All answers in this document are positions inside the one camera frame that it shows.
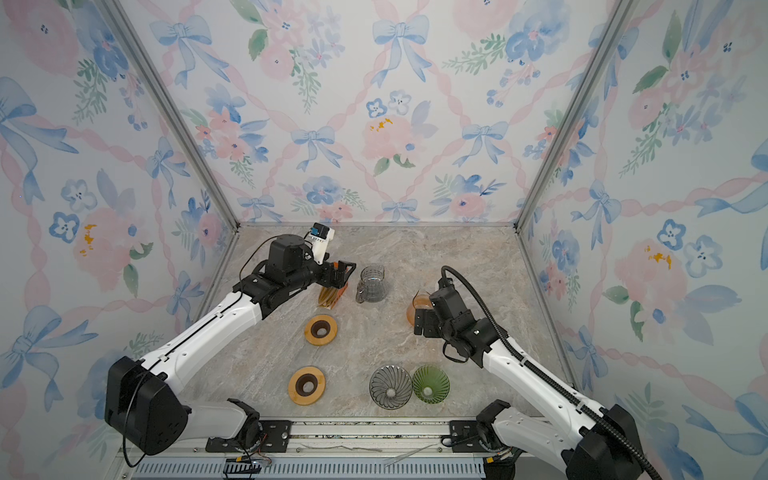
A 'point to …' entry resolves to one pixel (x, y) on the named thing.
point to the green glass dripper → (431, 384)
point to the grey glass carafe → (371, 287)
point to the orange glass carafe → (421, 301)
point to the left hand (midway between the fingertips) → (343, 257)
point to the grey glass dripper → (390, 387)
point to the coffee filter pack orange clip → (329, 297)
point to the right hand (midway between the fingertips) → (429, 315)
